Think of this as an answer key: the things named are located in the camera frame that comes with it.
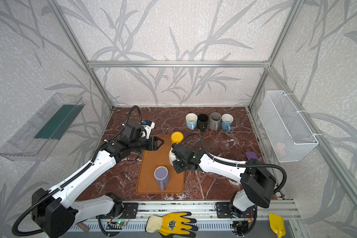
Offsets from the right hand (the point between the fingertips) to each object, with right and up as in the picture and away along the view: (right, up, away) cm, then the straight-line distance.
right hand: (176, 160), depth 83 cm
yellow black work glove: (-1, -26, -15) cm, 30 cm away
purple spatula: (+48, 0, +11) cm, 49 cm away
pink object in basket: (+53, +8, -10) cm, 54 cm away
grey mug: (+25, +22, +16) cm, 37 cm away
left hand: (-7, +14, -6) cm, 17 cm away
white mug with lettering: (-3, +2, -1) cm, 4 cm away
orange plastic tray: (0, -13, -1) cm, 13 cm away
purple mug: (-7, -7, -6) cm, 12 cm away
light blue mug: (+9, +23, +20) cm, 32 cm away
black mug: (+17, +23, +18) cm, 34 cm away
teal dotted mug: (+33, +22, +17) cm, 43 cm away
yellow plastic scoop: (+48, -26, -14) cm, 57 cm away
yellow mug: (-1, +12, +8) cm, 15 cm away
